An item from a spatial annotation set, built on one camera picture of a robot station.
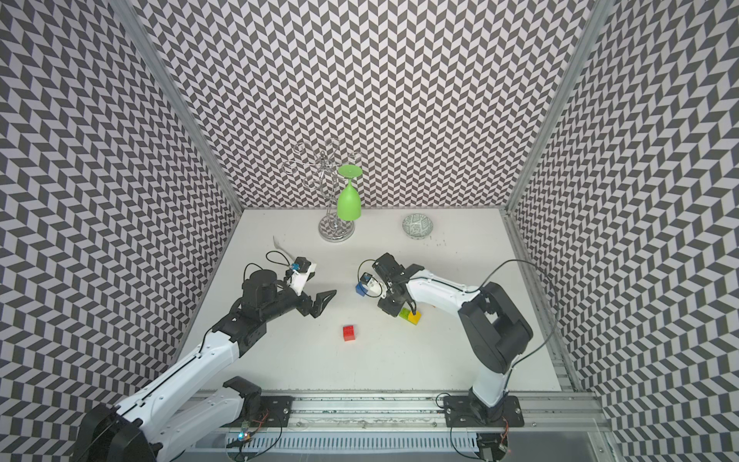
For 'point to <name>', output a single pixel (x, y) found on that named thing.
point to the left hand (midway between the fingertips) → (322, 284)
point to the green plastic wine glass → (348, 201)
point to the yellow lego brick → (414, 319)
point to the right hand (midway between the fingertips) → (393, 304)
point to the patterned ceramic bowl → (417, 226)
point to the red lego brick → (348, 332)
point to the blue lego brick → (360, 289)
